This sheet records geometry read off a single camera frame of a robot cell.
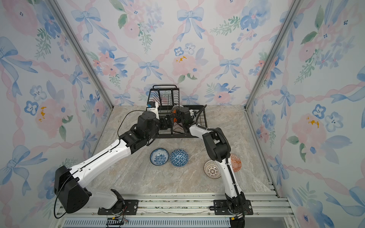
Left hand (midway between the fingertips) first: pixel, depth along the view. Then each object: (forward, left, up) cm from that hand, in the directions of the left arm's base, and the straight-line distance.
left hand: (168, 114), depth 75 cm
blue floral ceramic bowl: (-11, +7, -29) cm, 32 cm away
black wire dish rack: (+26, +3, -12) cm, 29 cm away
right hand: (+22, -1, -17) cm, 28 cm away
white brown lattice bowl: (-18, -26, -29) cm, 43 cm away
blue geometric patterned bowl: (-11, -6, -29) cm, 32 cm away
